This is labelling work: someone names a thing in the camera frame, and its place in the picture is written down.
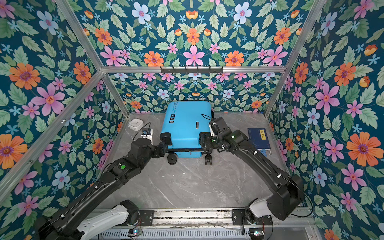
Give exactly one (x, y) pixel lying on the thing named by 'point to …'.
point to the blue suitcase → (185, 120)
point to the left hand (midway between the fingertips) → (159, 139)
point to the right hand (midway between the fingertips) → (205, 140)
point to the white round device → (136, 124)
